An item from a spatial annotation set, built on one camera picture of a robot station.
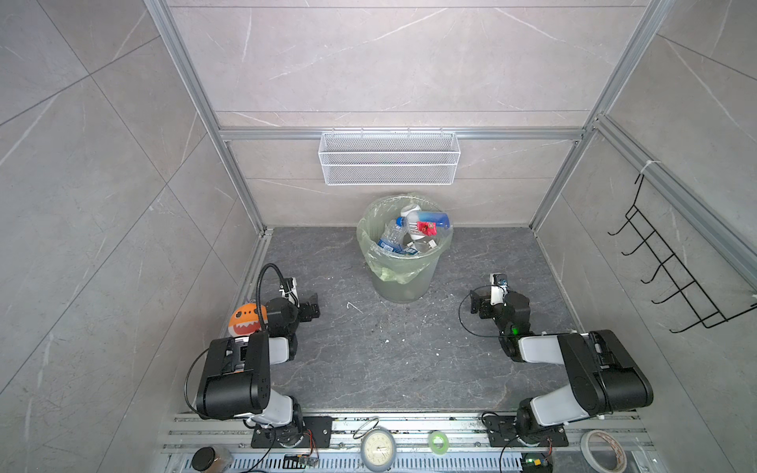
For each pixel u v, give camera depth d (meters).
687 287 0.63
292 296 0.80
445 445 0.72
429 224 0.78
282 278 0.77
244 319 0.84
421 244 0.90
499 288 0.80
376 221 0.88
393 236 0.93
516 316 0.70
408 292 0.96
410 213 0.86
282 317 0.70
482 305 0.83
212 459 0.62
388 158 1.00
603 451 0.72
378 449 0.68
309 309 0.85
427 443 0.73
